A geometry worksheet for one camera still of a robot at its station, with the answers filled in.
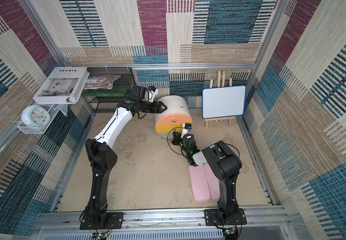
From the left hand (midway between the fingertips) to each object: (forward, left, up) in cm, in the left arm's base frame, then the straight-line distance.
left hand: (162, 106), depth 90 cm
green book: (+11, +36, +3) cm, 37 cm away
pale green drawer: (-9, -1, -17) cm, 19 cm away
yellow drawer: (-7, -4, -11) cm, 14 cm away
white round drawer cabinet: (+4, -8, -1) cm, 9 cm away
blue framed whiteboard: (+11, -41, -7) cm, 43 cm away
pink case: (-38, -23, -23) cm, 50 cm away
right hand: (-7, -6, -14) cm, 17 cm away
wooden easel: (+16, -44, +4) cm, 47 cm away
